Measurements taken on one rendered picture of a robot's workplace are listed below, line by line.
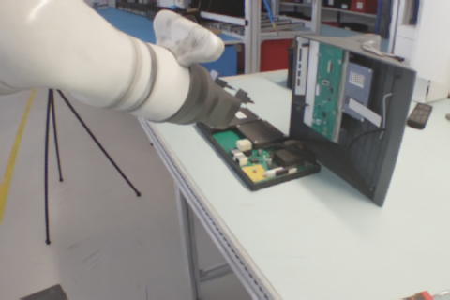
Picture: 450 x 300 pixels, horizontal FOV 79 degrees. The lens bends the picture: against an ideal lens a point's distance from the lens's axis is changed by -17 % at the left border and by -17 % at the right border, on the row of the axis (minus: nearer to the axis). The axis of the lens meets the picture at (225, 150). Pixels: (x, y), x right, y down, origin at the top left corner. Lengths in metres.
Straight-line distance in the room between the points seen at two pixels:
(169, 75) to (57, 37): 0.13
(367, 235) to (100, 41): 0.38
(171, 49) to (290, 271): 0.27
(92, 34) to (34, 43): 0.05
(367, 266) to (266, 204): 0.17
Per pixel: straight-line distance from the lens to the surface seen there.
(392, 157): 0.46
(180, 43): 0.32
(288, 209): 0.46
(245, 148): 0.55
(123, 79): 0.26
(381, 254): 0.43
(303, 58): 0.58
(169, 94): 0.30
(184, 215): 1.14
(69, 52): 0.21
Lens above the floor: 1.29
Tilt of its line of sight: 29 degrees down
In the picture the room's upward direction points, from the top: 1 degrees counter-clockwise
